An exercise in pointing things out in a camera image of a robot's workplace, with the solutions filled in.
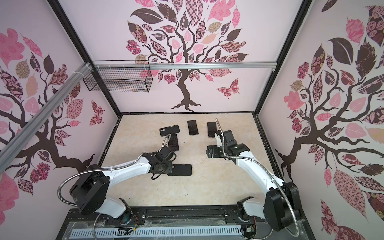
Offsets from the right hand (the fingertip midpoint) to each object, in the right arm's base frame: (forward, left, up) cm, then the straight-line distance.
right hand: (214, 149), depth 85 cm
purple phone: (+25, -2, -14) cm, 29 cm away
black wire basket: (+65, +74, +6) cm, 98 cm away
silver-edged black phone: (+26, +13, -11) cm, 31 cm away
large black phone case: (-7, +20, -12) cm, 24 cm away
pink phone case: (+25, -2, -14) cm, 29 cm away
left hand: (-8, +27, -10) cm, 30 cm away
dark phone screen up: (+14, +27, -16) cm, 35 cm away
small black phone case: (+24, +31, -12) cm, 41 cm away
